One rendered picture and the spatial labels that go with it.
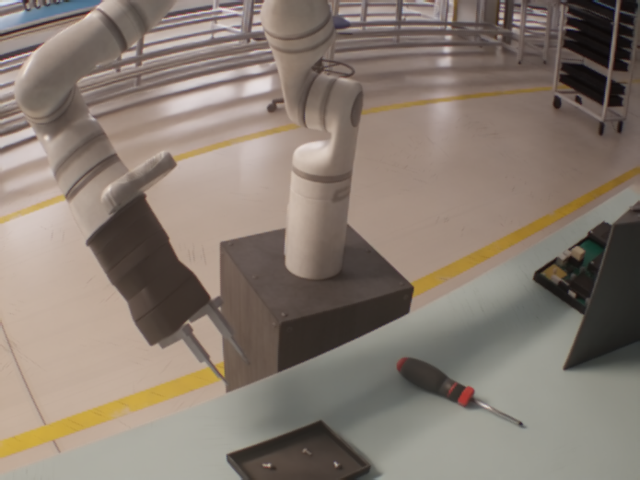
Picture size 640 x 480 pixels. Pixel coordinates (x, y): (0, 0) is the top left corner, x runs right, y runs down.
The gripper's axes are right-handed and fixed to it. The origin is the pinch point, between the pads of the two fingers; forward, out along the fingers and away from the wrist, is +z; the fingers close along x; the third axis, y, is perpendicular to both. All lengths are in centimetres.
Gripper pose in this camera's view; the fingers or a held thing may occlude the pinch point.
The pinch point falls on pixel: (238, 373)
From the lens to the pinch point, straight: 60.0
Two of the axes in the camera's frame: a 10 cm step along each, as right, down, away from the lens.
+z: 5.7, 8.1, 1.3
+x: -4.5, 4.3, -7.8
